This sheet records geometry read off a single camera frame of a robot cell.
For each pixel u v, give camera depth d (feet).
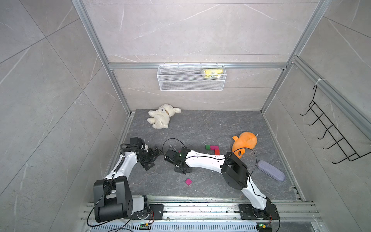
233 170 1.76
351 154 1.90
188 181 2.75
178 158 2.11
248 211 2.40
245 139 3.09
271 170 2.77
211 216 2.39
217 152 3.20
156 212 2.40
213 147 3.21
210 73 2.78
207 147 3.23
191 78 3.31
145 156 2.44
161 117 3.39
